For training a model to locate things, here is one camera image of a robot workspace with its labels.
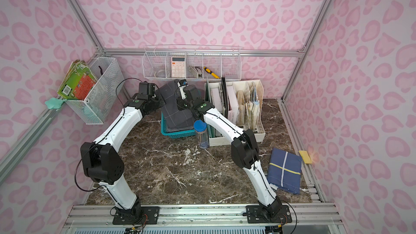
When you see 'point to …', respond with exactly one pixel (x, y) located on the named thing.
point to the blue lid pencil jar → (201, 129)
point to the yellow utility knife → (211, 72)
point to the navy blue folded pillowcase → (284, 170)
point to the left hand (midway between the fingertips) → (160, 96)
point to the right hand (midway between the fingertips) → (177, 98)
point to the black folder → (225, 97)
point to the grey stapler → (196, 71)
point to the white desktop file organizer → (241, 102)
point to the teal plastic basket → (187, 134)
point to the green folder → (208, 98)
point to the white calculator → (178, 66)
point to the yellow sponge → (306, 157)
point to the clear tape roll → (160, 73)
